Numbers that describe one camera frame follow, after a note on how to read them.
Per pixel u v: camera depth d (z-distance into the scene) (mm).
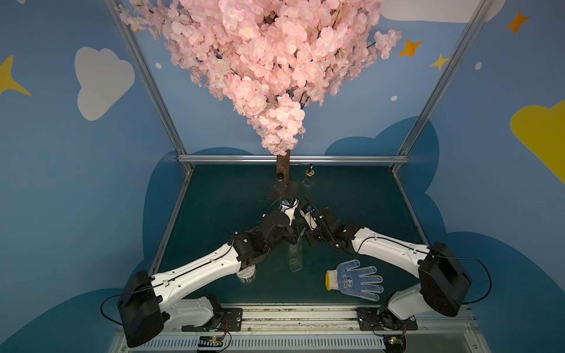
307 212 759
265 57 467
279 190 868
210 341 729
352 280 821
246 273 795
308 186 886
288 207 633
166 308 411
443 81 864
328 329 734
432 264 440
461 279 457
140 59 790
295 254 825
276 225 533
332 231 656
